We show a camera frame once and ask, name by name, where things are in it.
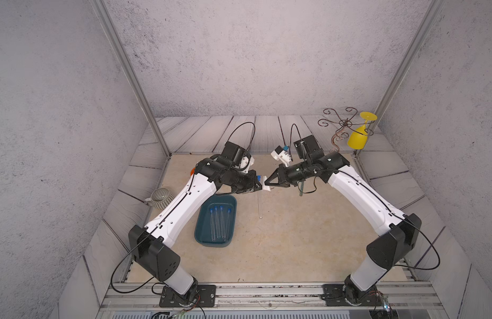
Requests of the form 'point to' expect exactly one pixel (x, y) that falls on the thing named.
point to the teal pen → (301, 190)
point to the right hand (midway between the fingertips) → (267, 183)
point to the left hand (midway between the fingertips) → (265, 188)
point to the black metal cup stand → (345, 123)
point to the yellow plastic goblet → (358, 138)
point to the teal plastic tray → (215, 224)
